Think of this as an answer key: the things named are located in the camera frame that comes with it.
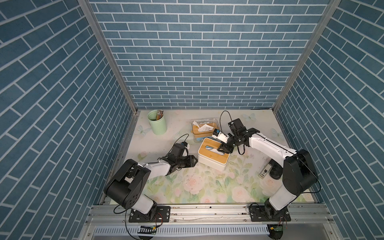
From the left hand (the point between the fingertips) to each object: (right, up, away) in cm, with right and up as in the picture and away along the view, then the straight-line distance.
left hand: (198, 162), depth 90 cm
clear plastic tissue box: (+3, +20, +7) cm, 22 cm away
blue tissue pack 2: (+7, +9, -1) cm, 11 cm away
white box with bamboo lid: (+6, +13, 0) cm, 14 cm away
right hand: (+14, +10, -1) cm, 17 cm away
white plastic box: (+6, +6, -5) cm, 10 cm away
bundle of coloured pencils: (-25, +29, +5) cm, 39 cm away
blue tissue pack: (+1, +13, +9) cm, 16 cm away
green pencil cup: (-27, +21, +12) cm, 36 cm away
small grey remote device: (+38, -4, -5) cm, 39 cm away
